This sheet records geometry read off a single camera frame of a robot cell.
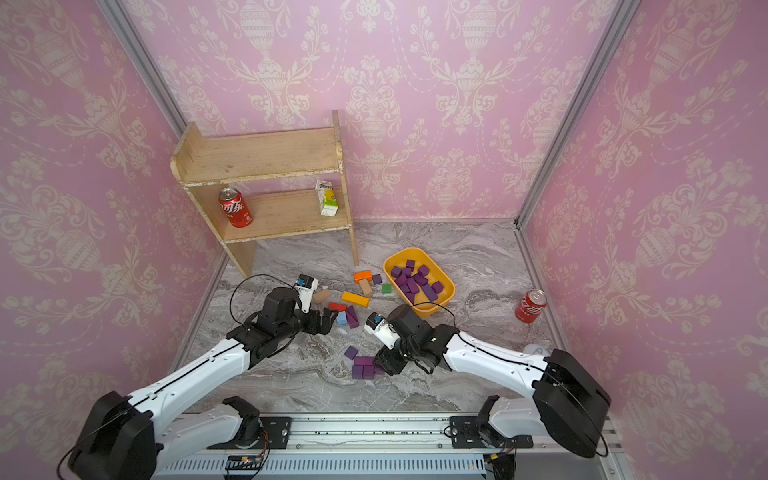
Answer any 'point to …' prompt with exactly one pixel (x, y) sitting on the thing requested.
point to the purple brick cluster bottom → (363, 366)
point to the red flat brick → (335, 306)
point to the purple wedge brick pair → (352, 317)
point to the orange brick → (359, 276)
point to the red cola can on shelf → (235, 208)
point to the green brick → (386, 288)
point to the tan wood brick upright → (367, 290)
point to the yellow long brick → (356, 299)
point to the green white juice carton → (326, 196)
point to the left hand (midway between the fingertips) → (326, 310)
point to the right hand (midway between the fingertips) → (382, 354)
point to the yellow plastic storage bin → (416, 277)
